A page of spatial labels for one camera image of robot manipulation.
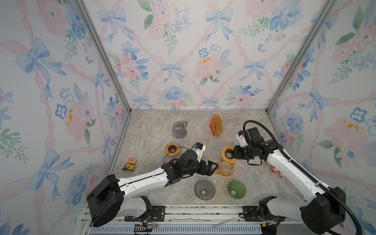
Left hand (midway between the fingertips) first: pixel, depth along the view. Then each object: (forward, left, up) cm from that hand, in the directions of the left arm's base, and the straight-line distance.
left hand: (213, 164), depth 74 cm
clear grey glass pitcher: (+27, +19, -8) cm, 34 cm away
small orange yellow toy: (+5, +48, -14) cm, 50 cm away
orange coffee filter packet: (+32, -6, -8) cm, 33 cm away
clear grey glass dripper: (-8, +4, -14) cm, 17 cm away
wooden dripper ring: (+3, -11, -3) cm, 12 cm away
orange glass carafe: (+4, -9, -15) cm, 18 cm away
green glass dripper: (-7, -15, -18) cm, 24 cm away
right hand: (+8, -12, -3) cm, 15 cm away
